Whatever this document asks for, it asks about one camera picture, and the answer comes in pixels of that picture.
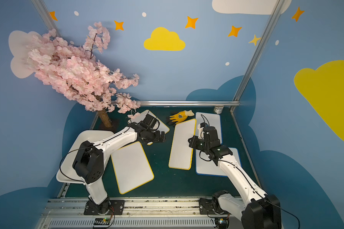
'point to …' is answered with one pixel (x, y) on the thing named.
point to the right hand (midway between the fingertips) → (190, 138)
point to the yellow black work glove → (180, 117)
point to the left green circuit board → (102, 221)
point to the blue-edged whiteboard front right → (209, 168)
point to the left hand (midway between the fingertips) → (161, 137)
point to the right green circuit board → (222, 223)
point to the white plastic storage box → (66, 173)
